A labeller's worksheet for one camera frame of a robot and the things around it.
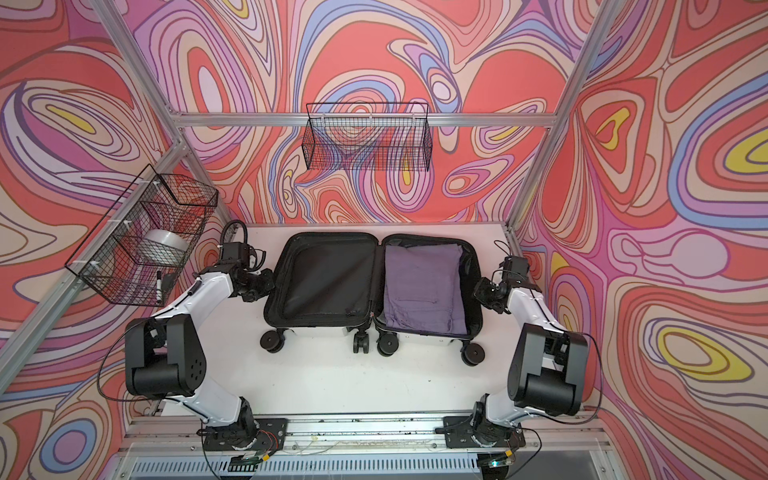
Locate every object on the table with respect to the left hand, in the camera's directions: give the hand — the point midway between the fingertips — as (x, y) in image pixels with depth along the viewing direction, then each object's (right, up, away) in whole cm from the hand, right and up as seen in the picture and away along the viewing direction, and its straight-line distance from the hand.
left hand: (278, 283), depth 93 cm
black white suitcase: (+18, 0, 0) cm, 18 cm away
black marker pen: (-22, +1, -21) cm, 30 cm away
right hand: (+62, -5, -1) cm, 62 cm away
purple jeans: (+46, -1, -2) cm, 46 cm away
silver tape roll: (-19, +11, -22) cm, 32 cm away
